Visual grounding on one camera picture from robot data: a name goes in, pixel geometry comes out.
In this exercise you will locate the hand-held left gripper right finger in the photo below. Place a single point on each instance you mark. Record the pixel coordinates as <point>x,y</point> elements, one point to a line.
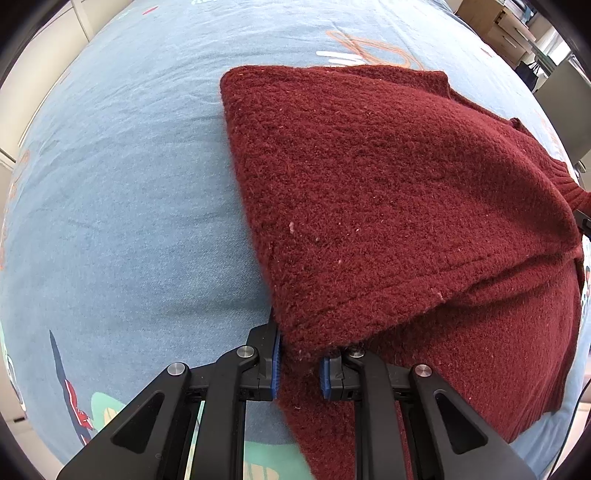
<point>324,376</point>

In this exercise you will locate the black bag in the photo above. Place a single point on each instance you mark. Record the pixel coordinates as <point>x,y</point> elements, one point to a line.
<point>530,74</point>

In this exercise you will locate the white wardrobe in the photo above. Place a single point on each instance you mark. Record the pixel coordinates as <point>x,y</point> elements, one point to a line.
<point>46,32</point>

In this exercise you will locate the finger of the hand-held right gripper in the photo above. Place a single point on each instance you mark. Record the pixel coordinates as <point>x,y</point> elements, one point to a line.
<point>584,226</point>

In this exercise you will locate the bed with blue printed sheet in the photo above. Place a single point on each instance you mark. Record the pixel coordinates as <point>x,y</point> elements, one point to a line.
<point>138,184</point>

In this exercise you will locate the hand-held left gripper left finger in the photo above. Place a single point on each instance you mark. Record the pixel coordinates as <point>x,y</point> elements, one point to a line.
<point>277,364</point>

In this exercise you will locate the wooden drawer cabinet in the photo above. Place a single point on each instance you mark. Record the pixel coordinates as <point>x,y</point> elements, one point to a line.
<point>496,27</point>

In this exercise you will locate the grey chair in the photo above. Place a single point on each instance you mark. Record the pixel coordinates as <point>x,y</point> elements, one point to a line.
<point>565,101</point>

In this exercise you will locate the dark red knitted sweater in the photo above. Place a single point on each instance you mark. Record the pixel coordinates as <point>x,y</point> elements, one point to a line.
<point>392,184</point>

